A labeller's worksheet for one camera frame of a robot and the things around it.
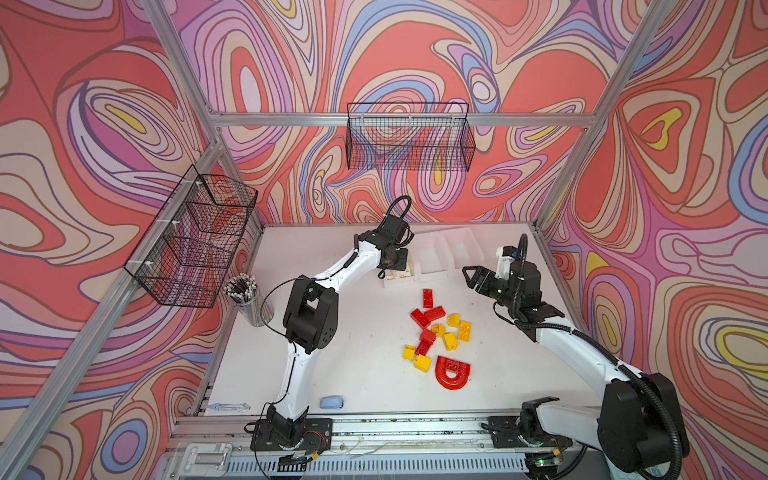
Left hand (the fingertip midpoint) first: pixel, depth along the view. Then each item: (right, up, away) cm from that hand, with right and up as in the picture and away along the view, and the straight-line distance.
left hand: (402, 259), depth 96 cm
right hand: (+20, -5, -10) cm, 23 cm away
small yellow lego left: (+1, -27, -11) cm, 29 cm away
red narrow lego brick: (+7, -24, -8) cm, 26 cm away
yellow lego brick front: (+5, -29, -12) cm, 32 cm away
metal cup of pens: (-45, -8, -15) cm, 48 cm away
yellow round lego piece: (+11, -21, -6) cm, 25 cm away
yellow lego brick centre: (+14, -25, -8) cm, 30 cm away
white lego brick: (-1, -5, +5) cm, 8 cm away
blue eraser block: (-20, -37, -19) cm, 46 cm away
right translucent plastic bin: (+20, +3, +11) cm, 23 cm away
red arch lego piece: (+11, -30, -12) cm, 34 cm away
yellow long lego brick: (+19, -22, -5) cm, 30 cm away
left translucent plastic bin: (+2, -7, +3) cm, 8 cm away
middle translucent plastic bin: (+11, 0, +12) cm, 17 cm away
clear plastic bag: (-43, -39, -18) cm, 61 cm away
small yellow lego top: (+16, -19, -5) cm, 25 cm away
